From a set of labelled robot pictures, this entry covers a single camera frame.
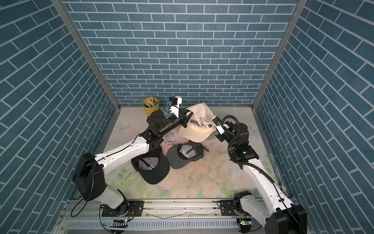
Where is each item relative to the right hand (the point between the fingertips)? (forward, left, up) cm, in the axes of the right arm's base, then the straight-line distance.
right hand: (220, 121), depth 77 cm
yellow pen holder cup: (+25, +49, -16) cm, 57 cm away
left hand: (-2, +12, +10) cm, 15 cm away
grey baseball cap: (-8, +22, -26) cm, 35 cm away
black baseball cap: (-17, +39, -27) cm, 50 cm away
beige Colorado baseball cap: (-8, +10, +5) cm, 14 cm away
